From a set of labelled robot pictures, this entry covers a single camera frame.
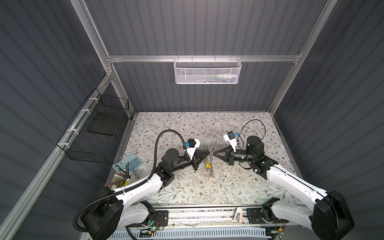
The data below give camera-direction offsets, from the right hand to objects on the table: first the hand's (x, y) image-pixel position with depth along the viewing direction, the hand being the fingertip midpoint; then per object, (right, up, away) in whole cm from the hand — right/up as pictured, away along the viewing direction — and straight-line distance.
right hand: (216, 156), depth 72 cm
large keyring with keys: (-3, -4, 0) cm, 5 cm away
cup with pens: (-49, -13, +7) cm, 51 cm away
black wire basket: (-61, +11, +2) cm, 62 cm away
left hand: (-4, +3, -1) cm, 4 cm away
